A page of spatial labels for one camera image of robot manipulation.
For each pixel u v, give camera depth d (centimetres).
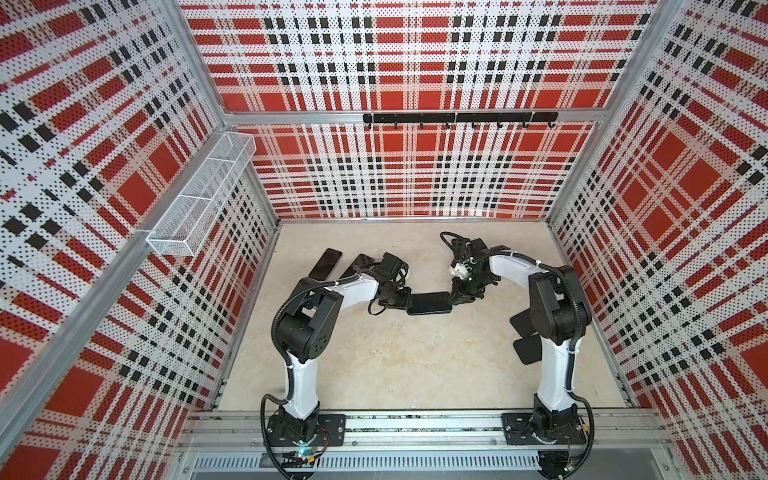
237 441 74
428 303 97
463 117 89
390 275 80
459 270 95
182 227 92
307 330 51
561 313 55
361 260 114
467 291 88
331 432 74
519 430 73
